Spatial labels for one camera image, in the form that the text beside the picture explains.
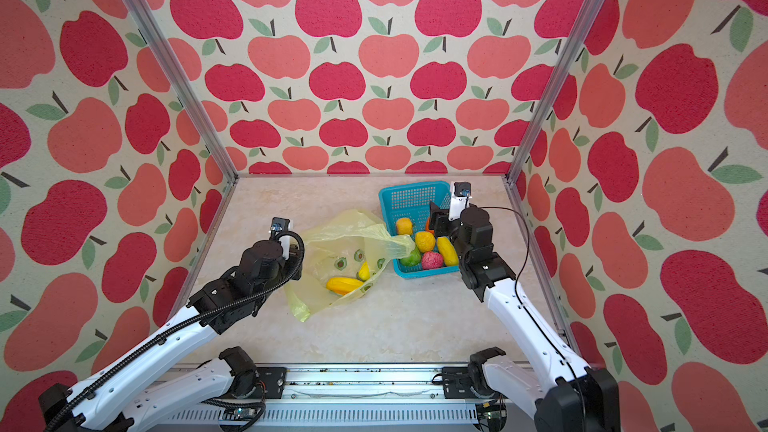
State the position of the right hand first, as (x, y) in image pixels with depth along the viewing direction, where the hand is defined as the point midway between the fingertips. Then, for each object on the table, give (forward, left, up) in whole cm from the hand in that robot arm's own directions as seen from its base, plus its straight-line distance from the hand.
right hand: (453, 201), depth 77 cm
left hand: (-15, +38, -5) cm, 41 cm away
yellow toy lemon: (-1, -2, -24) cm, 24 cm away
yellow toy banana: (-11, +23, -23) cm, 35 cm away
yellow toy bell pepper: (0, +6, -21) cm, 21 cm away
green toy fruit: (-5, +9, -22) cm, 24 cm away
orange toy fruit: (+6, +13, -21) cm, 25 cm away
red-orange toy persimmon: (-8, +7, -1) cm, 11 cm away
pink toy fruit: (-6, +3, -22) cm, 23 cm away
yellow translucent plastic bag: (-4, +32, -27) cm, 42 cm away
